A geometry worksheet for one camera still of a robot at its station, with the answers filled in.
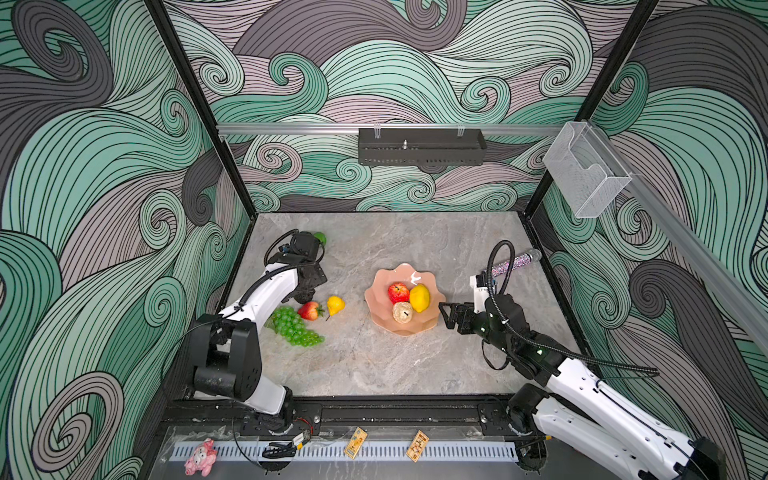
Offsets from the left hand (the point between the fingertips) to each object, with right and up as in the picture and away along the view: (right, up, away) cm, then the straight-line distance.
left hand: (305, 279), depth 88 cm
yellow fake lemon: (+35, -6, +1) cm, 36 cm away
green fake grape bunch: (-4, -13, -3) cm, 14 cm away
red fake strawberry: (+1, -10, 0) cm, 10 cm away
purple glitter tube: (+76, +6, +14) cm, 78 cm away
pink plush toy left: (-18, -37, -23) cm, 47 cm away
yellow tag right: (+31, -36, -20) cm, 52 cm away
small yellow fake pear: (+9, -8, +2) cm, 12 cm away
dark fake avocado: (-1, -5, +2) cm, 5 cm away
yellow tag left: (+17, -36, -19) cm, 44 cm away
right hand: (+41, -5, -12) cm, 43 cm away
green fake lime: (0, +13, +22) cm, 26 cm away
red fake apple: (+28, -4, +2) cm, 29 cm away
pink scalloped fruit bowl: (+23, -9, +2) cm, 24 cm away
